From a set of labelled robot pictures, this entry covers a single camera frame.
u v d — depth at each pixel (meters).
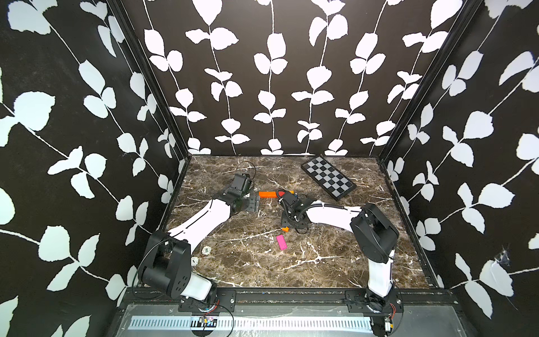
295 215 0.69
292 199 0.75
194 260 0.83
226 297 0.76
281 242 0.88
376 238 0.50
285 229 0.90
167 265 0.42
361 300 0.73
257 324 0.70
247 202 0.79
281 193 0.77
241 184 0.68
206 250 0.86
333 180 1.07
